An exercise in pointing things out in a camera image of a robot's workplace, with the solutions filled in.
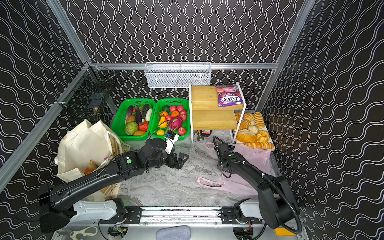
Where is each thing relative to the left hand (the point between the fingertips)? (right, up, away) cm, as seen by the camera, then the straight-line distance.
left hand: (185, 155), depth 67 cm
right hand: (+24, -11, +21) cm, 34 cm away
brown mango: (-33, +8, +33) cm, 47 cm away
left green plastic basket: (-40, +18, +43) cm, 61 cm away
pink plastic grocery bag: (+43, -7, +23) cm, 49 cm away
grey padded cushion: (-3, -35, +1) cm, 36 cm away
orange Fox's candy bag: (-51, -9, +13) cm, 54 cm away
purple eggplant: (-38, +22, +47) cm, 64 cm away
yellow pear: (-18, +18, +40) cm, 47 cm away
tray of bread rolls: (+45, +9, +36) cm, 59 cm away
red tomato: (-31, +13, +36) cm, 49 cm away
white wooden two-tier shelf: (+12, +21, +31) cm, 39 cm away
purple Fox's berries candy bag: (+22, +29, +12) cm, 39 cm away
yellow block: (+45, -36, +2) cm, 57 cm away
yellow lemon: (-19, +9, +35) cm, 41 cm away
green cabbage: (-38, +12, +33) cm, 52 cm away
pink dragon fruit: (-9, +15, +37) cm, 41 cm away
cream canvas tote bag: (-54, +4, +14) cm, 56 cm away
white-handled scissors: (-52, -37, +2) cm, 64 cm away
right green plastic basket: (-14, +32, +51) cm, 62 cm away
